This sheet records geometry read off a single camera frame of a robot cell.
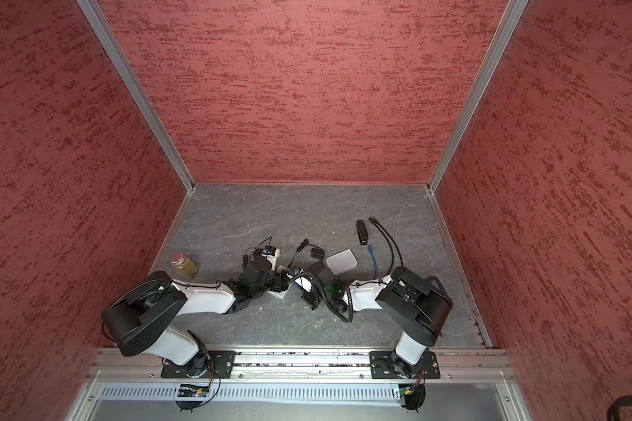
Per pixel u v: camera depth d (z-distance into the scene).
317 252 0.96
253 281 0.71
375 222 1.07
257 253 0.97
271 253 0.82
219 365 0.74
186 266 0.86
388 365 0.74
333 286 0.71
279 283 0.81
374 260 0.97
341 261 0.97
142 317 0.45
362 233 1.00
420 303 0.48
